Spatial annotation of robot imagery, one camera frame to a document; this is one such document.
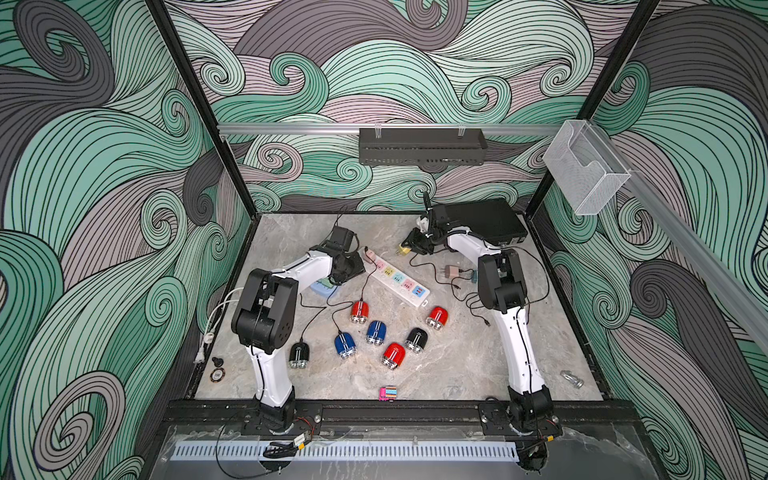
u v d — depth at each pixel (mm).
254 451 697
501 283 646
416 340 835
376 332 854
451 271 999
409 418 744
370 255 976
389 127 944
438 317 879
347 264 862
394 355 813
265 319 502
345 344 833
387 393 747
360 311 899
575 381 778
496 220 1145
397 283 967
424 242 969
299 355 815
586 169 781
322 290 950
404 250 1047
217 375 806
